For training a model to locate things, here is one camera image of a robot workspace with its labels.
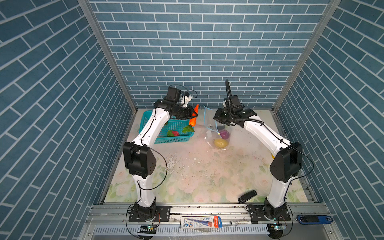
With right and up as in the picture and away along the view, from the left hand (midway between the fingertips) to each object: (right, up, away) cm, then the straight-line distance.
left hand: (196, 114), depth 84 cm
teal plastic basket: (-16, -11, +13) cm, 23 cm away
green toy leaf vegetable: (-4, -8, -5) cm, 10 cm away
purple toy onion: (+19, -12, +15) cm, 27 cm away
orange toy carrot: (-2, -4, -3) cm, 5 cm away
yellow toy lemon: (+16, -18, +12) cm, 27 cm away
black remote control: (+26, -42, -8) cm, 51 cm away
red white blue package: (+2, -52, -13) cm, 54 cm away
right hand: (+9, 0, +3) cm, 9 cm away
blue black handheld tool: (+59, -53, -10) cm, 80 cm away
